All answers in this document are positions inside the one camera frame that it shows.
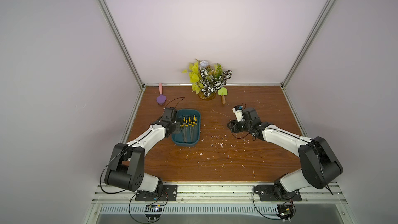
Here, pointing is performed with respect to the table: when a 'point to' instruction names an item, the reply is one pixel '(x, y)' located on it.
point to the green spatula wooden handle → (223, 92)
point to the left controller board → (153, 211)
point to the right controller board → (285, 210)
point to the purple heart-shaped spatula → (161, 98)
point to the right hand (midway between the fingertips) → (231, 120)
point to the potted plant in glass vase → (205, 80)
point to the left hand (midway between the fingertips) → (176, 125)
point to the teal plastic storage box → (189, 134)
